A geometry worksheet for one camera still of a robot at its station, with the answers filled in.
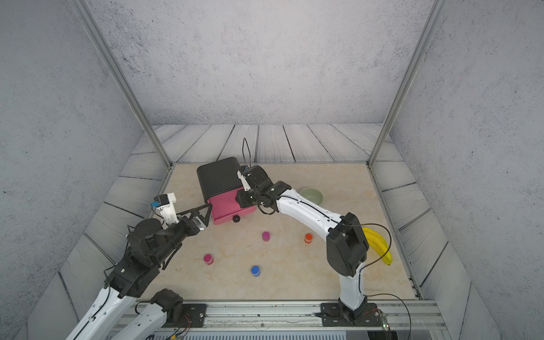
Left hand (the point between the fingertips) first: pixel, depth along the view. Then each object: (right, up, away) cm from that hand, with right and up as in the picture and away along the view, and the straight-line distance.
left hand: (207, 208), depth 68 cm
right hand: (+8, +2, +14) cm, 16 cm away
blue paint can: (+14, -26, +13) cm, 32 cm away
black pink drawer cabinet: (-4, +7, +28) cm, 29 cm away
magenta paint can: (-5, -22, +16) cm, 28 cm away
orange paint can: (+35, -15, +21) cm, 44 cm away
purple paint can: (+17, -15, +23) cm, 33 cm away
